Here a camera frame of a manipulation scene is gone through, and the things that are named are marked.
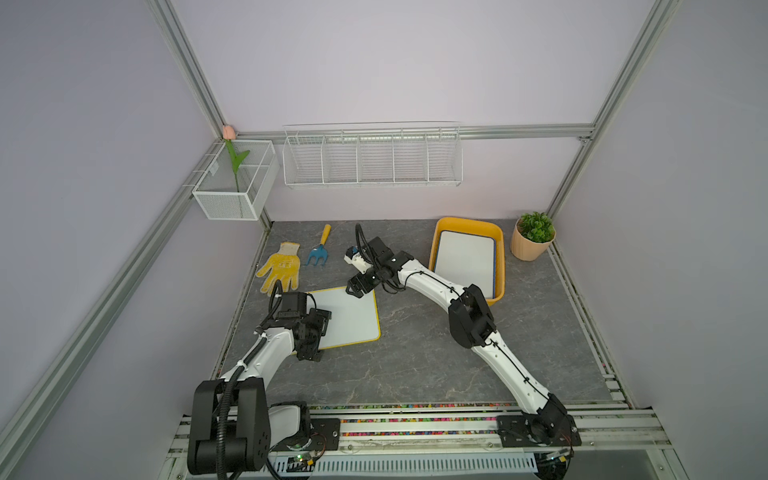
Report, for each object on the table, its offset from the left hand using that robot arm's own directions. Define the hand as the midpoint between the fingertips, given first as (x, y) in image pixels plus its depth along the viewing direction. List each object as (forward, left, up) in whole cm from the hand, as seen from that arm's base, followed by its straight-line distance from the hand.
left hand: (331, 330), depth 88 cm
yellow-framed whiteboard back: (+5, -6, -4) cm, 8 cm away
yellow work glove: (+28, +20, -4) cm, 35 cm away
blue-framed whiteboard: (+24, -47, -1) cm, 52 cm away
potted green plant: (+26, -68, +8) cm, 73 cm away
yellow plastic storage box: (+39, -53, 0) cm, 66 cm away
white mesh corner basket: (+35, +33, +26) cm, 54 cm away
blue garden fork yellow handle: (+34, +7, -4) cm, 35 cm away
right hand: (+17, -6, -1) cm, 18 cm away
